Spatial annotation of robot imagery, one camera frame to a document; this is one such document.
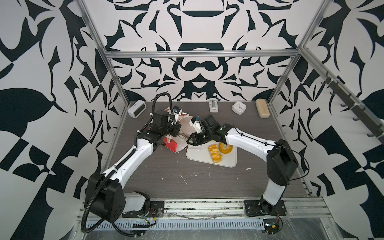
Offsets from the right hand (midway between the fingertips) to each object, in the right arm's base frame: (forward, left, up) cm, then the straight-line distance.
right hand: (189, 140), depth 82 cm
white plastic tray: (-2, -7, -12) cm, 14 cm away
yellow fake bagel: (+1, -21, -12) cm, 24 cm away
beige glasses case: (+34, -54, -13) cm, 65 cm away
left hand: (+9, +6, +8) cm, 13 cm away
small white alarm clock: (+35, -36, -13) cm, 52 cm away
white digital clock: (+30, +37, -7) cm, 48 cm away
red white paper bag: (0, +5, -2) cm, 5 cm away
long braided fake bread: (-3, -15, -11) cm, 19 cm away
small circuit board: (-37, -38, -16) cm, 56 cm away
